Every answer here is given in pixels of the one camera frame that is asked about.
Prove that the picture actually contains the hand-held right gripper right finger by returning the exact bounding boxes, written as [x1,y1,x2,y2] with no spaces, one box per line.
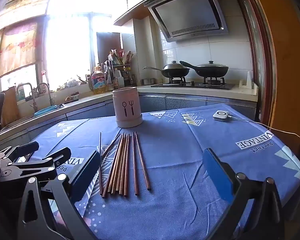
[202,148,284,240]

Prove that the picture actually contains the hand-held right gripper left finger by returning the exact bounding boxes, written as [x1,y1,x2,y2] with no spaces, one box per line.
[17,150,102,240]

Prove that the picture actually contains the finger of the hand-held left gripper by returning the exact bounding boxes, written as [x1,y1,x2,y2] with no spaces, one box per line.
[0,141,40,167]
[0,146,72,189]

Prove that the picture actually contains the row of wooden chopsticks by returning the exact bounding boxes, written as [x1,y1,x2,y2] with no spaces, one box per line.
[98,131,152,199]

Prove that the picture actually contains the pink utensil holder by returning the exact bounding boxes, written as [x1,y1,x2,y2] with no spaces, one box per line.
[112,87,143,128]

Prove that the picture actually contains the brown cloth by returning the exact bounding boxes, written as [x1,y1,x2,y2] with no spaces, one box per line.
[1,86,19,125]

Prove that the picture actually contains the blue plastic basin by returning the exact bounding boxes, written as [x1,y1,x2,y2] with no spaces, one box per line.
[34,105,63,117]

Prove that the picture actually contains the blue printed tablecloth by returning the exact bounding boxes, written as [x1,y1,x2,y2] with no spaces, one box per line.
[27,104,300,240]

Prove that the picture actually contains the chrome faucet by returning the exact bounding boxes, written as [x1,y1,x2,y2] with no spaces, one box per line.
[36,82,55,107]
[16,82,38,113]

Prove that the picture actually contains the small white device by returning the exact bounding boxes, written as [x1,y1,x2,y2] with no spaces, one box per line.
[212,109,231,123]

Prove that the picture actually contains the blue kitchen base cabinets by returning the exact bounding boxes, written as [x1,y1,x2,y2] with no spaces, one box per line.
[0,92,257,150]

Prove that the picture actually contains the cooking oil bottle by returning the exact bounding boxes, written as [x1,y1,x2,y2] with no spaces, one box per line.
[89,66,108,94]

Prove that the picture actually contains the patterned window blind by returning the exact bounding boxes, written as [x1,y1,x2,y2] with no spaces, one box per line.
[0,22,38,80]

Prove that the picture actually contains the black gas stove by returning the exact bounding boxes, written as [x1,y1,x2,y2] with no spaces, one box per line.
[150,76,236,90]

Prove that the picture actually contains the white cutting board rack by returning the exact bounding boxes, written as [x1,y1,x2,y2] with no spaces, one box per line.
[239,70,258,95]

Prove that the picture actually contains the white plastic jug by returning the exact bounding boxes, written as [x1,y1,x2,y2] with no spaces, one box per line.
[113,69,123,89]

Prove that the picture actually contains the black wok with glass lid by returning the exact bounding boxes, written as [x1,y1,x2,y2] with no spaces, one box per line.
[179,60,229,78]

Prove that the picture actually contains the metal spice rack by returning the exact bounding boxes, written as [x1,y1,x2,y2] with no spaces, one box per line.
[105,60,138,87]

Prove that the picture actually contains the black wok with steel lid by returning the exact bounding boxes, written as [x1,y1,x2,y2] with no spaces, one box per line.
[142,60,190,78]

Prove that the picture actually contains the kitchen window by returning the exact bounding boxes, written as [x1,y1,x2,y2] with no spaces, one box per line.
[0,0,113,94]

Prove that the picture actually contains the seasoning packets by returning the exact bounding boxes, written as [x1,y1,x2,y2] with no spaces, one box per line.
[107,49,135,65]

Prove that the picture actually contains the steel range hood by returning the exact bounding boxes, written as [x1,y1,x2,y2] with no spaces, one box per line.
[144,0,229,43]

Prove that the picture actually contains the white cable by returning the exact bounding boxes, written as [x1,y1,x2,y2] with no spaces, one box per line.
[229,115,300,140]

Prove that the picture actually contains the wooden door frame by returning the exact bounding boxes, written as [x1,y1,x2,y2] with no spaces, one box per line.
[232,0,300,140]

